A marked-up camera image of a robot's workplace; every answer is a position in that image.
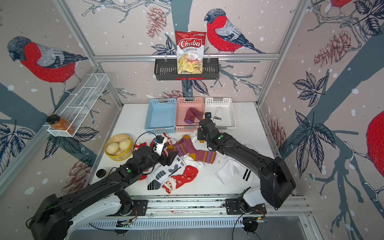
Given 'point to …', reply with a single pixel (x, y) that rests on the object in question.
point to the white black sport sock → (155, 179)
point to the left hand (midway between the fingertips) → (174, 146)
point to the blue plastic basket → (161, 116)
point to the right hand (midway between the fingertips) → (201, 128)
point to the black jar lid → (100, 173)
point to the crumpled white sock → (194, 136)
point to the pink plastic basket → (182, 103)
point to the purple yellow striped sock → (185, 146)
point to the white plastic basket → (222, 113)
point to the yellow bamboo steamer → (119, 147)
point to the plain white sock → (233, 169)
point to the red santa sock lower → (176, 182)
